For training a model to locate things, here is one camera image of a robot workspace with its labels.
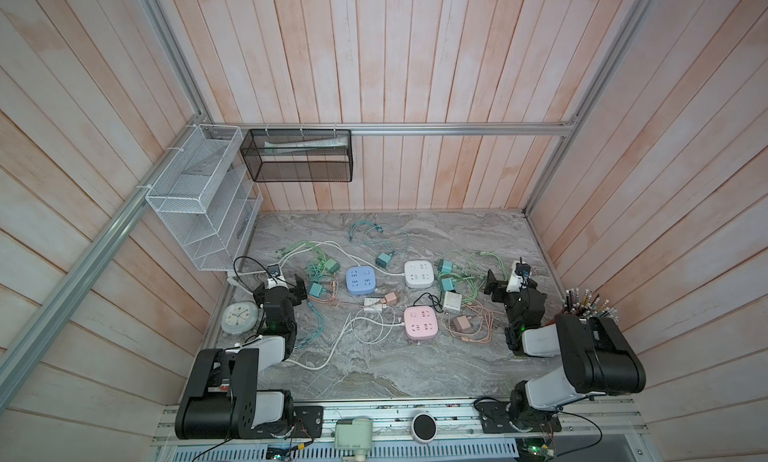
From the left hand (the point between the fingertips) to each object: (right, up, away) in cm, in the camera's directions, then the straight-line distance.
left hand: (282, 282), depth 90 cm
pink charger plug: (+33, -6, +3) cm, 34 cm away
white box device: (+24, -33, -21) cm, 46 cm away
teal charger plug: (+31, +6, +14) cm, 35 cm away
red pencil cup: (+83, -3, -15) cm, 84 cm away
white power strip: (+43, +2, +9) cm, 44 cm away
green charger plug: (+14, +4, +12) cm, 18 cm away
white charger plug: (+28, -7, +3) cm, 29 cm away
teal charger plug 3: (+52, -1, +4) cm, 52 cm away
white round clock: (-13, -11, 0) cm, 17 cm away
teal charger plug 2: (+53, +4, +12) cm, 55 cm away
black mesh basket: (+1, +44, +16) cm, 47 cm away
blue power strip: (+24, -1, +8) cm, 25 cm away
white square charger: (+53, -6, +3) cm, 54 cm away
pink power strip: (+42, -12, -1) cm, 44 cm away
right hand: (+70, +3, +2) cm, 70 cm away
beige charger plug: (+55, -12, -1) cm, 56 cm away
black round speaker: (+40, -32, -21) cm, 55 cm away
